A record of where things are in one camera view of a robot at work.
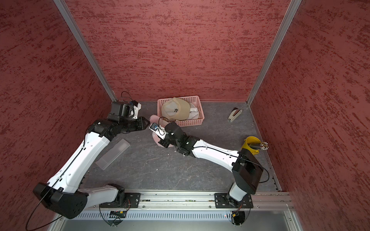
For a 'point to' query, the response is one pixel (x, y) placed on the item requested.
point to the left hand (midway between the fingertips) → (146, 126)
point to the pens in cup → (263, 146)
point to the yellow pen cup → (251, 139)
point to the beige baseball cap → (178, 109)
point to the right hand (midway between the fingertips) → (158, 134)
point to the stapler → (234, 113)
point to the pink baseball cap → (155, 119)
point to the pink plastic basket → (195, 100)
